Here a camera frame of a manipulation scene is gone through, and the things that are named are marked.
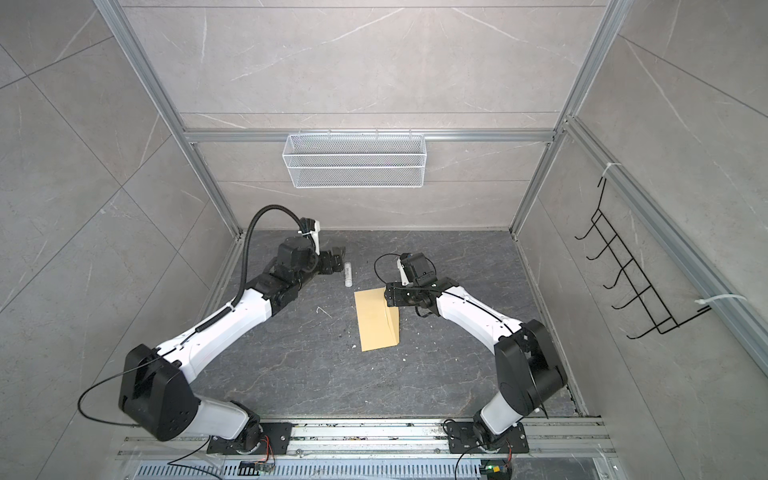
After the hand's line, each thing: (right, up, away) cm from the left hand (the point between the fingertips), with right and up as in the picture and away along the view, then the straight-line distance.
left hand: (331, 241), depth 82 cm
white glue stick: (+1, -11, +22) cm, 25 cm away
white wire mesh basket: (+3, +29, +19) cm, 34 cm away
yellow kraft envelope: (+12, -26, +14) cm, 32 cm away
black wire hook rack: (+72, -8, -14) cm, 74 cm away
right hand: (+18, -15, +8) cm, 25 cm away
